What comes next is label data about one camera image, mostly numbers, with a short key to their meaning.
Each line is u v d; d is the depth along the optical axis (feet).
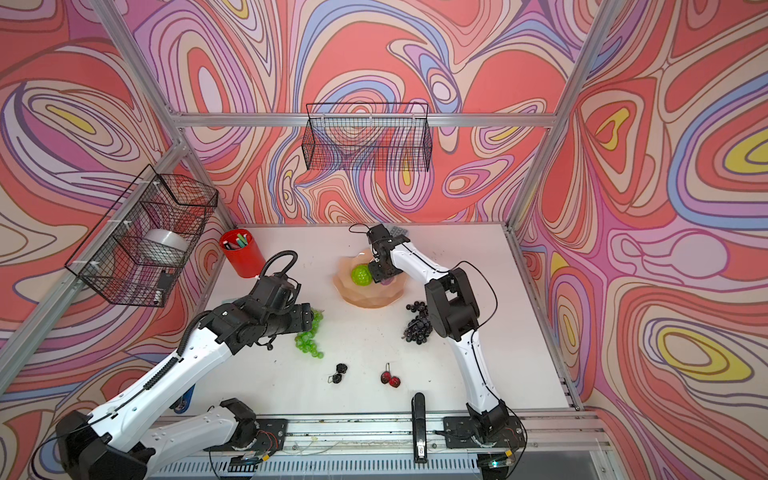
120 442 1.27
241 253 3.41
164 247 2.30
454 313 1.94
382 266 2.54
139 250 2.41
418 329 2.83
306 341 2.82
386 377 2.65
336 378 2.68
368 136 3.11
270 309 1.88
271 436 2.36
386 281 3.16
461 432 2.41
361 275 3.17
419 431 2.33
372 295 3.22
